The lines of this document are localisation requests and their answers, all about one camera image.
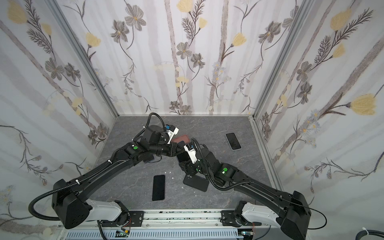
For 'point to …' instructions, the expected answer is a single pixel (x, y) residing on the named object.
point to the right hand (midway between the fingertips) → (182, 158)
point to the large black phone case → (197, 182)
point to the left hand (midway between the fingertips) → (182, 146)
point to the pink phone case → (184, 138)
